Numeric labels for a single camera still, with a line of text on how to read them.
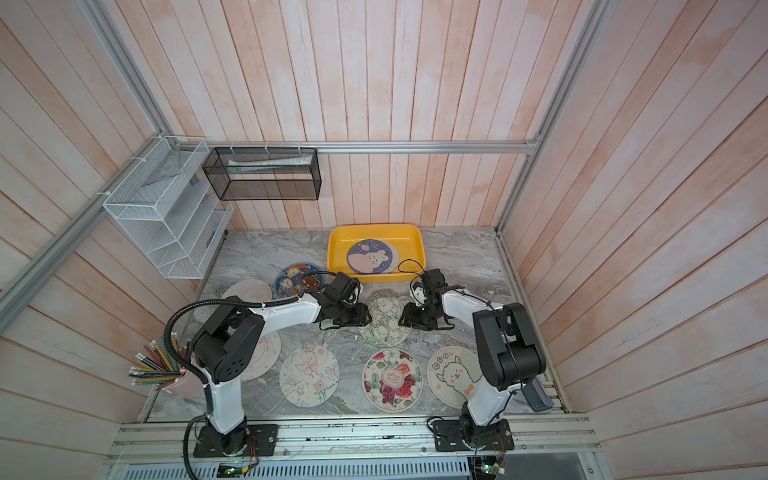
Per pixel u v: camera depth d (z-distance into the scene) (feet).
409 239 3.82
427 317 2.63
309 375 2.76
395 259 3.63
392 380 2.74
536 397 2.52
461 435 2.40
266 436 2.40
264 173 3.47
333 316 2.40
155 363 2.44
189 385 2.44
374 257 3.63
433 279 2.62
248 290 3.33
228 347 1.63
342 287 2.50
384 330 3.05
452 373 2.76
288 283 3.41
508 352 1.56
